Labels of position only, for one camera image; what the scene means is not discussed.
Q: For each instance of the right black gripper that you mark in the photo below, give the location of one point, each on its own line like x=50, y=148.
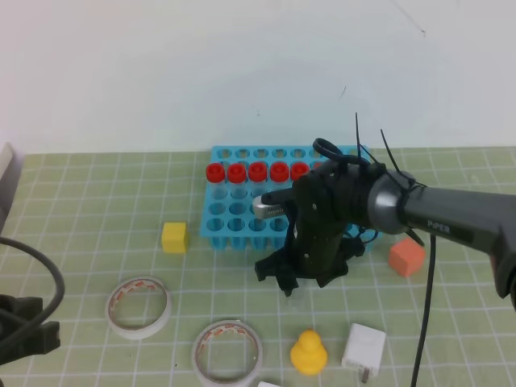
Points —
x=324, y=203

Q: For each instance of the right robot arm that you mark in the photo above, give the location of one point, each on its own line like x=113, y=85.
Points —
x=482, y=221

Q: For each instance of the cyan tube rack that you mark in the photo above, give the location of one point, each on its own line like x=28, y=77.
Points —
x=231, y=222

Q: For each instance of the yellow rubber duck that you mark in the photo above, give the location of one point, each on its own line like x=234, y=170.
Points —
x=308, y=355

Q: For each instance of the front white tape roll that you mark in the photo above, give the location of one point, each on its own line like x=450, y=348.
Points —
x=227, y=353

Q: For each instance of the white tape roll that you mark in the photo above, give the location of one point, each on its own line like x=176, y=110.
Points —
x=124, y=289
x=227, y=353

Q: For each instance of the white power adapter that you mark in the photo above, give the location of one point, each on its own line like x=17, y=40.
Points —
x=363, y=351

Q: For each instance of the small white box edge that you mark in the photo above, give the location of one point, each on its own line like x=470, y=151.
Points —
x=268, y=384

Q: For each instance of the left white tape roll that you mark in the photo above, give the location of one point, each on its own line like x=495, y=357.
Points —
x=124, y=289

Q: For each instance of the yellow cube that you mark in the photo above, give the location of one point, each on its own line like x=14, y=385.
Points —
x=174, y=237

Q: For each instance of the orange cube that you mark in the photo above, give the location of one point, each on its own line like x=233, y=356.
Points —
x=406, y=257

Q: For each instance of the grey panel at left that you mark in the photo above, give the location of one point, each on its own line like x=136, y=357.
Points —
x=11, y=169

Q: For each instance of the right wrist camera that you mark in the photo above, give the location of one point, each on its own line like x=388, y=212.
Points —
x=269, y=206

